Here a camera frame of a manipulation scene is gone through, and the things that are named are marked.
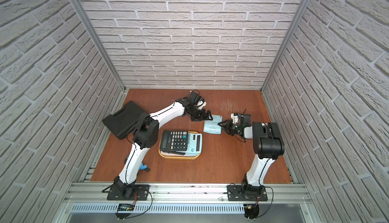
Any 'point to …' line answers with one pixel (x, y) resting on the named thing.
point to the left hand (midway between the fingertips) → (204, 113)
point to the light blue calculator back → (211, 126)
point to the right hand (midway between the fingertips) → (221, 124)
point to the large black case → (123, 122)
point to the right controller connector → (251, 211)
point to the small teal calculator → (194, 144)
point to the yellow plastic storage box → (174, 156)
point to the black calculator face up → (173, 141)
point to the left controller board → (124, 207)
